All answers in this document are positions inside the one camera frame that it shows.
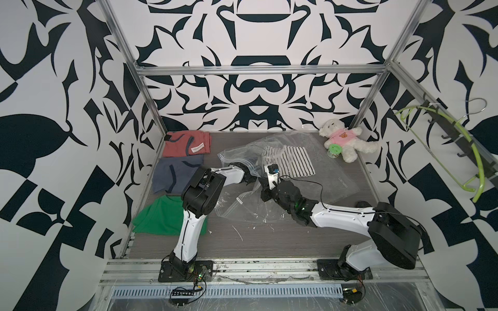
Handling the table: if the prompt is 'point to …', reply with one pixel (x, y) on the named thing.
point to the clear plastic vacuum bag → (331, 181)
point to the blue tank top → (172, 174)
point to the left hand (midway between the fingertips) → (266, 169)
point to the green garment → (164, 216)
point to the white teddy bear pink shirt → (348, 140)
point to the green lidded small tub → (334, 151)
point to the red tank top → (187, 143)
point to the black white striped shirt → (292, 161)
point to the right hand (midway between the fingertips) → (259, 175)
